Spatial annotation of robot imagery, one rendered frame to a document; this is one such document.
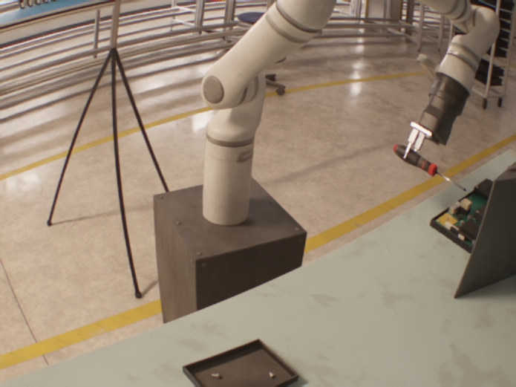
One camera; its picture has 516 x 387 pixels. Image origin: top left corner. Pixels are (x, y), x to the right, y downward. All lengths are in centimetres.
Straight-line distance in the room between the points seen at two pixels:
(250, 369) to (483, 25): 72
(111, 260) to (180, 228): 131
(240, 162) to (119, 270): 137
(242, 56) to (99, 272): 157
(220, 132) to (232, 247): 21
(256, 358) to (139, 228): 198
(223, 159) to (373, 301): 44
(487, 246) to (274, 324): 33
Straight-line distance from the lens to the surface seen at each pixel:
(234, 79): 94
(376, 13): 740
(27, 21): 354
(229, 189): 107
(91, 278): 229
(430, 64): 95
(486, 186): 110
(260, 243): 108
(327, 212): 279
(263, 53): 89
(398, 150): 93
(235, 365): 63
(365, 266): 81
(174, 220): 112
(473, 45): 95
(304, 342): 67
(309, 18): 84
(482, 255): 77
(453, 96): 91
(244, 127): 103
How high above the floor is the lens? 148
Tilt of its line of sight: 32 degrees down
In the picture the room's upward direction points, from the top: 6 degrees clockwise
